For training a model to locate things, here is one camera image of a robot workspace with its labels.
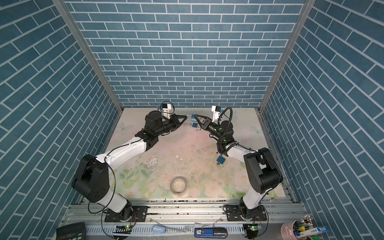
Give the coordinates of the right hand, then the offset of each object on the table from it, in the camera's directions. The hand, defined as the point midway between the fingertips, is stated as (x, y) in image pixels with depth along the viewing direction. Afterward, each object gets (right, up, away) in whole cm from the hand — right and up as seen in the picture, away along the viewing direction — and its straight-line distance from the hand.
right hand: (193, 116), depth 79 cm
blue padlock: (0, -1, 0) cm, 1 cm away
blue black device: (+9, -52, -13) cm, 54 cm away
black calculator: (-53, -53, -12) cm, 76 cm away
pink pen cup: (+42, -50, -15) cm, 67 cm away
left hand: (-2, -1, 0) cm, 2 cm away
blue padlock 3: (+17, -27, +15) cm, 36 cm away
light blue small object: (-16, -52, -11) cm, 56 cm away
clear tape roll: (-8, -39, +4) cm, 40 cm away
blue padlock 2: (0, -5, +32) cm, 33 cm away
